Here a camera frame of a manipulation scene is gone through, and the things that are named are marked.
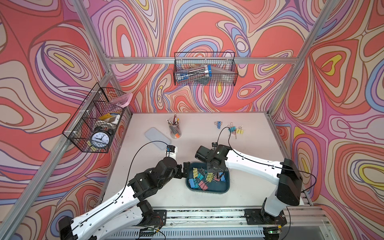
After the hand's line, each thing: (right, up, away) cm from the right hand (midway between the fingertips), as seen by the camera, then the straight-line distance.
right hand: (217, 170), depth 79 cm
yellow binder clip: (+22, +20, +28) cm, 41 cm away
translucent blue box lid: (-40, +18, +25) cm, 51 cm away
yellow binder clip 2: (-12, -3, +5) cm, 13 cm away
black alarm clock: (-55, +18, -12) cm, 59 cm away
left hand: (-17, +5, -7) cm, 19 cm away
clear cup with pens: (-25, +24, +16) cm, 38 cm away
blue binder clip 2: (-14, -7, +3) cm, 16 cm away
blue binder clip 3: (+4, -5, +5) cm, 8 cm away
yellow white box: (-53, +28, -5) cm, 60 cm away
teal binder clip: (+15, +23, +28) cm, 39 cm away
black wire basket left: (-64, +23, -6) cm, 68 cm away
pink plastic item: (-50, +37, -1) cm, 63 cm away
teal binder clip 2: (-9, -5, +7) cm, 12 cm away
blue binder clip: (+6, +25, +31) cm, 40 cm away
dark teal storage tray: (-9, -7, +7) cm, 14 cm away
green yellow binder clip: (-3, -5, +5) cm, 8 cm away
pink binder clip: (-7, -9, +3) cm, 12 cm away
